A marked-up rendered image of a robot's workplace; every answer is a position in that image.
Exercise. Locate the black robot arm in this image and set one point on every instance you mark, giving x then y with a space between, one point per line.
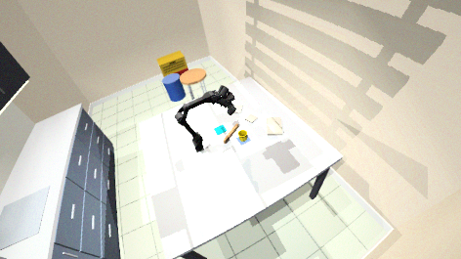
208 97

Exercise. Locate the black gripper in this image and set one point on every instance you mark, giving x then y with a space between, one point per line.
231 107

